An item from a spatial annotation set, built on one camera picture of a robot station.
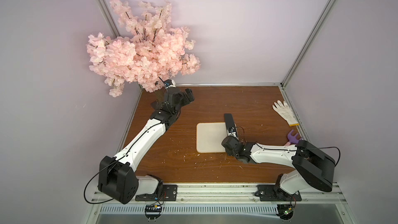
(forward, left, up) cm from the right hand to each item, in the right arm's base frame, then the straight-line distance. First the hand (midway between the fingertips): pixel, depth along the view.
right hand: (229, 142), depth 89 cm
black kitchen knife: (+16, -1, -3) cm, 16 cm away
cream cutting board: (+4, +12, -2) cm, 13 cm away
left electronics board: (-34, +38, -4) cm, 51 cm away
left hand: (+16, +25, +26) cm, 40 cm away
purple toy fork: (+3, -38, -1) cm, 38 cm away
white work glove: (+23, -41, -2) cm, 47 cm away
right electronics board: (-32, -23, -3) cm, 40 cm away
